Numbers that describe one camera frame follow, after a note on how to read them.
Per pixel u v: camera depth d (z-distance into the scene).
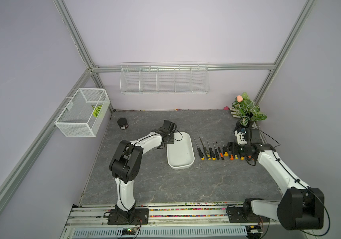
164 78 0.99
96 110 0.81
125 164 0.53
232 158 0.92
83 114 0.81
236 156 0.93
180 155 0.95
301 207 0.40
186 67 0.91
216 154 0.96
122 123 1.08
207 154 0.94
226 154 0.93
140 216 0.75
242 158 0.94
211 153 0.96
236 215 0.74
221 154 0.96
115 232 0.71
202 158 0.93
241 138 0.75
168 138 0.74
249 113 0.80
